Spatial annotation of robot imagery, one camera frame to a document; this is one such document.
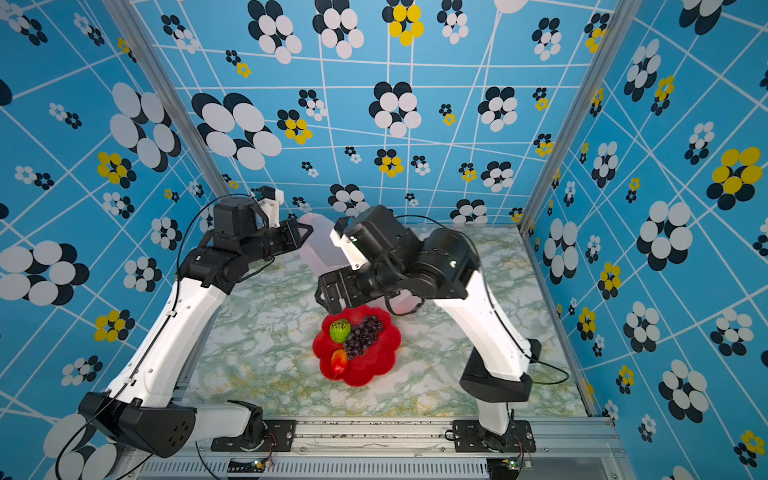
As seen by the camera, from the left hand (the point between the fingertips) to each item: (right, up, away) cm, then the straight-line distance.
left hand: (314, 224), depth 69 cm
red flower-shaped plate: (+14, -38, +17) cm, 44 cm away
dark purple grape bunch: (+9, -31, +17) cm, 37 cm away
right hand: (+8, -14, -12) cm, 20 cm away
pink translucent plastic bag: (+1, -7, +3) cm, 8 cm away
